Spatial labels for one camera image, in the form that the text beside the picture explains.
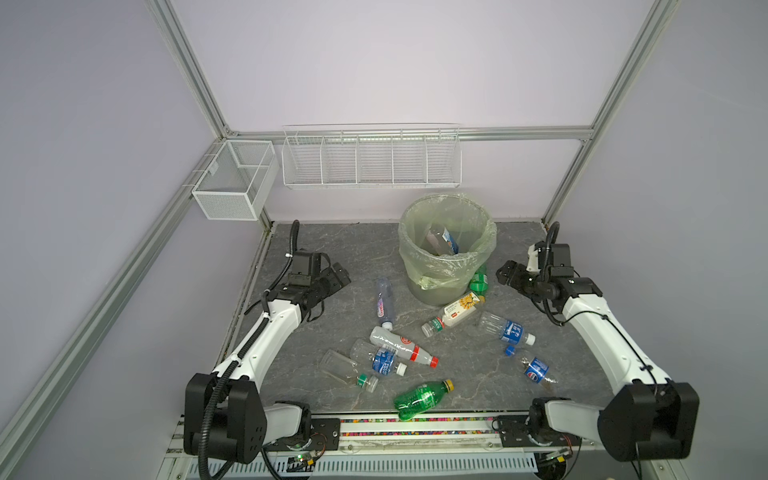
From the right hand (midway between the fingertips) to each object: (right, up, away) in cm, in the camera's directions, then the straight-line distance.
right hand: (511, 278), depth 84 cm
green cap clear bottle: (-48, -26, +1) cm, 54 cm away
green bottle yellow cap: (-28, -29, -10) cm, 41 cm away
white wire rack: (-41, +40, +15) cm, 59 cm away
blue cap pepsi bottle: (+5, -24, -5) cm, 25 cm away
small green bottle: (-5, -3, +13) cm, 15 cm away
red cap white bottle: (-31, -19, +1) cm, 36 cm away
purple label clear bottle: (-36, -9, +8) cm, 38 cm away
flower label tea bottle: (-14, -10, +5) cm, 18 cm away
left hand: (-49, -1, +1) cm, 49 cm away
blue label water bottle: (0, -15, +2) cm, 15 cm away
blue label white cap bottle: (-36, -22, -3) cm, 42 cm away
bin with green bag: (-20, 0, -3) cm, 20 cm away
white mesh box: (-87, +32, +18) cm, 94 cm away
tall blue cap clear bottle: (-17, +11, +18) cm, 27 cm away
